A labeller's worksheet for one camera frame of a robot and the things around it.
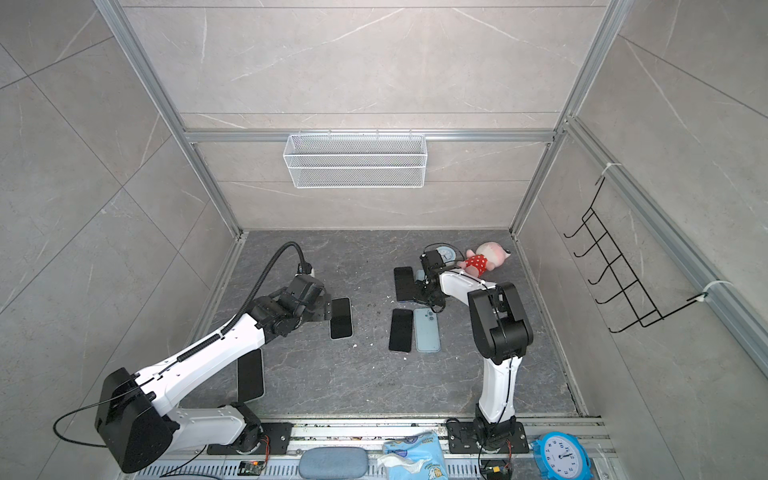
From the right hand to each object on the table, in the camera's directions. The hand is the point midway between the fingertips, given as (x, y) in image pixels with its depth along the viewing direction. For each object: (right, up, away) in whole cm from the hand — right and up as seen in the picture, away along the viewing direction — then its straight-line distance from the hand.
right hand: (419, 296), depth 101 cm
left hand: (-30, +3, -19) cm, 36 cm away
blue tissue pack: (-4, -32, -35) cm, 47 cm away
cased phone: (-25, -7, -10) cm, 28 cm away
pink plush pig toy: (+25, +14, +4) cm, 29 cm away
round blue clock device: (+31, -34, -31) cm, 56 cm away
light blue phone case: (+2, -10, -8) cm, 13 cm away
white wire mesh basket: (-22, +47, 0) cm, 52 cm away
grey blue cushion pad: (-23, -34, -33) cm, 53 cm away
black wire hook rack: (+41, +4, -42) cm, 59 cm away
